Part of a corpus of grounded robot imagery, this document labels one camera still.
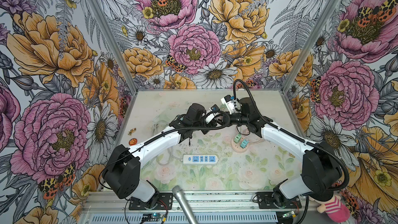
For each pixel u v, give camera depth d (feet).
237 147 2.93
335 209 2.22
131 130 3.25
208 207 2.43
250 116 2.15
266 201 2.41
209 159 2.79
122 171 1.39
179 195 2.42
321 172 1.43
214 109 2.30
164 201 2.43
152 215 2.33
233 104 2.44
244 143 2.83
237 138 2.92
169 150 3.00
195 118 2.11
